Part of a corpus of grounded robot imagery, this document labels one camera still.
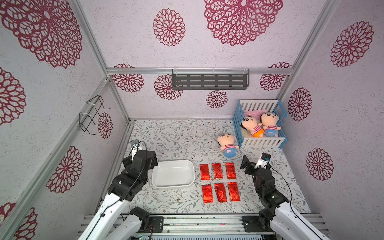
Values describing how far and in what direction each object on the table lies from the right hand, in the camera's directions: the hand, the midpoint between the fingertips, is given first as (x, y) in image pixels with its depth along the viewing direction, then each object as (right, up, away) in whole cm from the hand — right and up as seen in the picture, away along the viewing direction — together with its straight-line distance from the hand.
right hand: (253, 159), depth 82 cm
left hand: (-58, +3, -9) cm, 58 cm away
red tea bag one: (-26, -11, +8) cm, 29 cm away
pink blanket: (+14, +29, +28) cm, 42 cm away
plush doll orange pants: (+6, +21, +19) cm, 29 cm away
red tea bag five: (-25, -20, +1) cm, 32 cm away
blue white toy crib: (+2, +10, +16) cm, 19 cm away
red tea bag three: (-10, -9, +10) cm, 17 cm away
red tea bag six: (-10, -20, +2) cm, 22 cm away
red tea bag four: (-17, -19, +2) cm, 26 cm away
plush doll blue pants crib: (+19, +23, +18) cm, 35 cm away
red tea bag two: (-18, -9, +9) cm, 22 cm away
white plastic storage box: (-47, -11, +12) cm, 50 cm away
